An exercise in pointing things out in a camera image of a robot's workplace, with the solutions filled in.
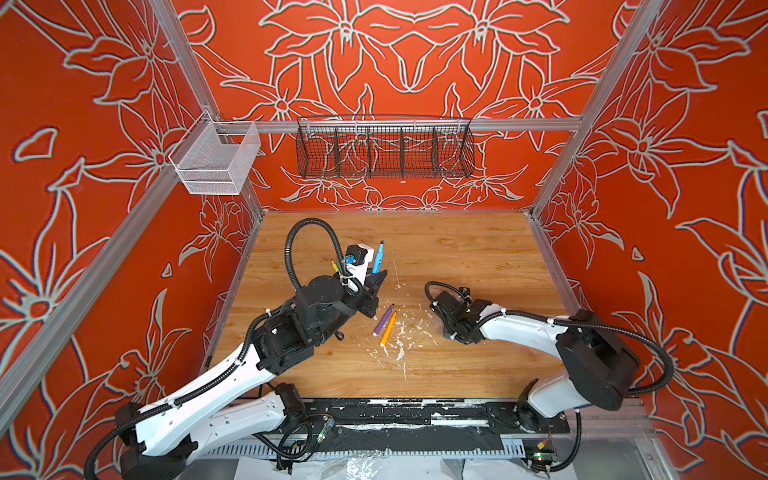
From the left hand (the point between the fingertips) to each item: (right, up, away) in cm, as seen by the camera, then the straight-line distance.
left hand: (381, 268), depth 62 cm
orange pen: (+2, -21, +25) cm, 33 cm away
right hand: (+21, -21, +27) cm, 40 cm away
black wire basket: (+1, +37, +35) cm, 51 cm away
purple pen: (+1, -19, +28) cm, 34 cm away
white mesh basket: (-54, +28, +27) cm, 66 cm away
